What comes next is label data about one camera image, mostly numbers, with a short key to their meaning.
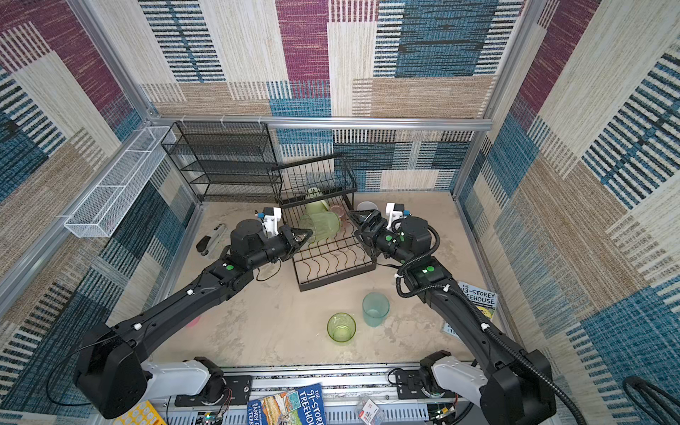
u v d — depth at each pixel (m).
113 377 0.39
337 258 0.99
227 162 1.10
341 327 0.83
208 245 1.02
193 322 0.57
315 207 1.09
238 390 0.73
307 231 0.75
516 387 0.38
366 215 0.64
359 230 0.64
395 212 0.70
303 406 0.69
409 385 0.73
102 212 0.71
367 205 1.03
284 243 0.67
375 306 0.89
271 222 0.70
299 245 0.70
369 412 0.69
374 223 0.65
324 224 0.76
